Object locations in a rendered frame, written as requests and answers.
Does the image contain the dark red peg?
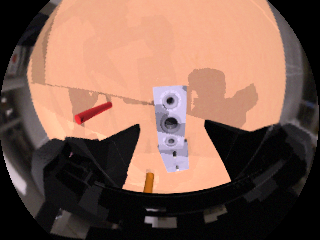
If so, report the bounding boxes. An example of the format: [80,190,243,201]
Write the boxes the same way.
[75,101,113,125]

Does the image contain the orange cylinder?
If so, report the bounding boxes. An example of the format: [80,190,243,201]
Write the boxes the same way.
[143,172,155,193]

